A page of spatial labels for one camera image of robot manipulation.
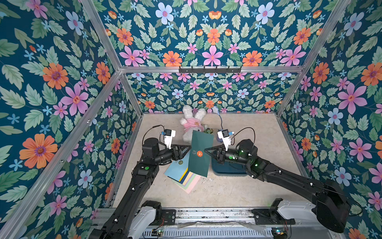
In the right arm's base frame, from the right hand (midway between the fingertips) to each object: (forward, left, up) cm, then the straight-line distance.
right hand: (206, 150), depth 68 cm
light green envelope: (-7, +11, -27) cm, 30 cm away
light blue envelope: (+3, +17, -26) cm, 32 cm away
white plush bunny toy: (+32, +11, -17) cm, 38 cm away
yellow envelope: (-1, +10, -26) cm, 28 cm away
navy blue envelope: (-4, +14, -26) cm, 29 cm away
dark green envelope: (-2, +3, -5) cm, 6 cm away
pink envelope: (-6, +7, -27) cm, 29 cm away
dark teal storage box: (-6, -11, -4) cm, 13 cm away
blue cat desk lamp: (+33, -5, -5) cm, 34 cm away
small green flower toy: (+32, -2, -25) cm, 41 cm away
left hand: (+3, +9, -2) cm, 9 cm away
